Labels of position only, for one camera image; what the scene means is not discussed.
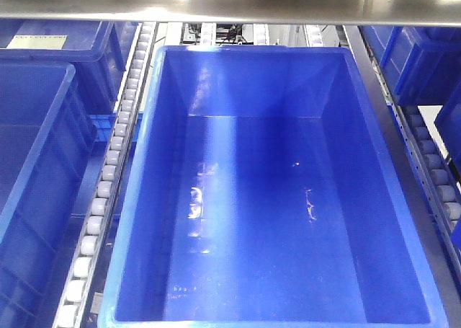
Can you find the large empty blue bin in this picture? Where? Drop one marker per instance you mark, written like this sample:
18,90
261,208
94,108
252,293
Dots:
270,198

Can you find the steel rack with roller tracks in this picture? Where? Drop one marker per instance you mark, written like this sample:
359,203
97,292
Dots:
216,3

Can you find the pale paper label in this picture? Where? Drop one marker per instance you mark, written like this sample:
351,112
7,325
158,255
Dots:
36,42

